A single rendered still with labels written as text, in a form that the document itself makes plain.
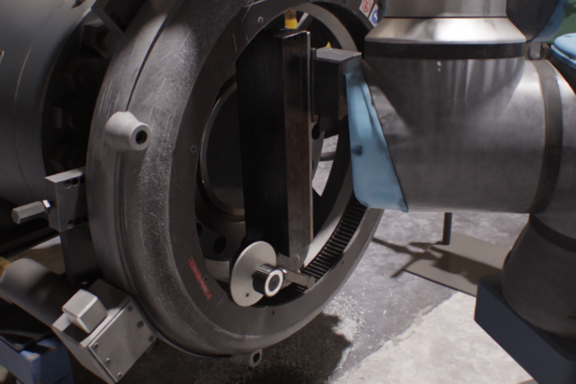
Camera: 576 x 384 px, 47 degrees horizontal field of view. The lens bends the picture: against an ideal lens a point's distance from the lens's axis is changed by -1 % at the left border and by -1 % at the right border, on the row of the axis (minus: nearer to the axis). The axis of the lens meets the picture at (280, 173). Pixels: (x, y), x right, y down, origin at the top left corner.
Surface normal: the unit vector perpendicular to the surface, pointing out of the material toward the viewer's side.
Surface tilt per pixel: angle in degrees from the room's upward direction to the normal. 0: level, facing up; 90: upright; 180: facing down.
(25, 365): 90
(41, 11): 37
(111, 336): 90
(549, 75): 24
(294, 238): 90
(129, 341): 90
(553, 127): 65
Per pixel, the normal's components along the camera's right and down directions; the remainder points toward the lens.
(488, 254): -0.02, -0.92
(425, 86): -0.39, 0.22
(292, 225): 0.77, 0.24
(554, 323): -0.72, 0.29
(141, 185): 0.11, 0.25
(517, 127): -0.09, -0.03
